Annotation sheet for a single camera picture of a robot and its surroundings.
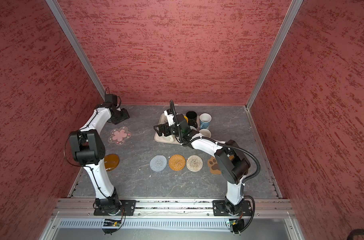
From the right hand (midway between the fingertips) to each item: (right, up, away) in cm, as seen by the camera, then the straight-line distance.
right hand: (159, 128), depth 85 cm
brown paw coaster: (+33, -23, +3) cm, 40 cm away
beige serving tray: (-3, -8, +15) cm, 17 cm away
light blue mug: (+29, +5, +17) cm, 34 cm away
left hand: (-24, +5, +12) cm, 28 cm away
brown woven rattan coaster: (+10, -21, +4) cm, 24 cm away
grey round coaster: (-1, -22, +4) cm, 22 cm away
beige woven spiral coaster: (+21, -22, +4) cm, 31 cm away
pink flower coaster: (-32, -7, +18) cm, 37 cm away
